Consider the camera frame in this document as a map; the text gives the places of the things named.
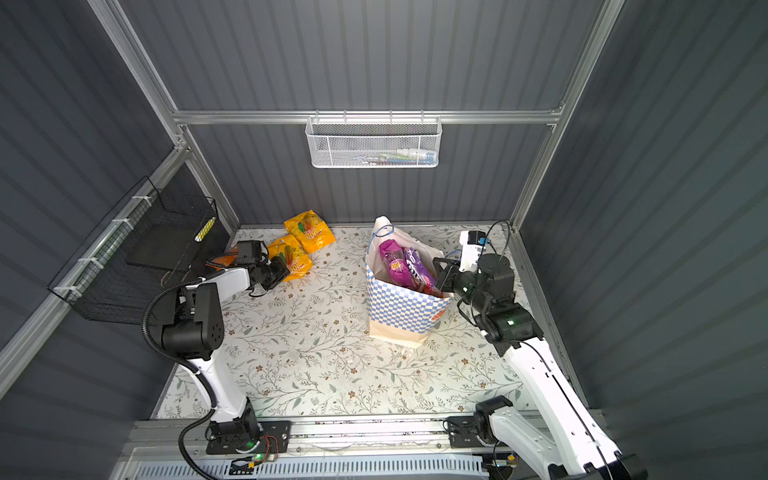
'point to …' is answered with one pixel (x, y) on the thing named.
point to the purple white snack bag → (420, 273)
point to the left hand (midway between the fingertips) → (288, 269)
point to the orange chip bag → (223, 261)
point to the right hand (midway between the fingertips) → (437, 262)
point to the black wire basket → (144, 242)
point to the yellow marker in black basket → (200, 236)
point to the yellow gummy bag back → (310, 230)
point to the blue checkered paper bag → (404, 305)
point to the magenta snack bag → (396, 259)
